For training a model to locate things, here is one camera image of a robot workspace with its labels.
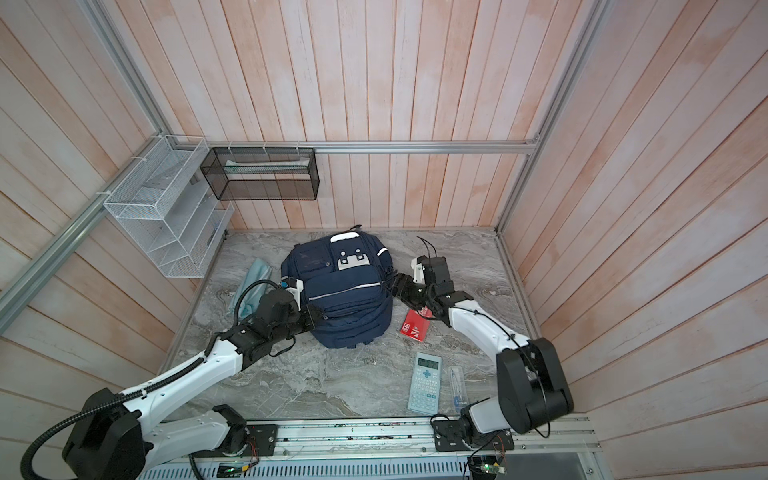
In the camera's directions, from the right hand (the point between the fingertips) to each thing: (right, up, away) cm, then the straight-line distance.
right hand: (388, 287), depth 87 cm
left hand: (-18, -8, -5) cm, 20 cm away
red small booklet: (+9, -13, +8) cm, 18 cm away
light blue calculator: (+10, -27, -5) cm, 29 cm away
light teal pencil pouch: (-44, +4, +15) cm, 47 cm away
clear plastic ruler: (+19, -29, -7) cm, 35 cm away
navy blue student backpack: (-15, +3, +11) cm, 19 cm away
